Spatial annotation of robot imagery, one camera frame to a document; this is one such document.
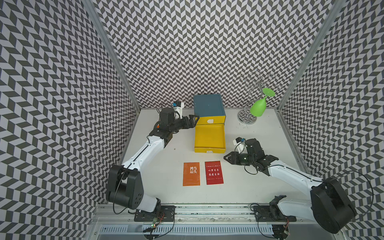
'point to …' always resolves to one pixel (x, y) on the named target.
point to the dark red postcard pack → (214, 172)
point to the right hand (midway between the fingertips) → (226, 160)
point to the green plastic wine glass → (258, 107)
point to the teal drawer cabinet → (209, 105)
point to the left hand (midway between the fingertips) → (193, 118)
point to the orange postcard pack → (191, 174)
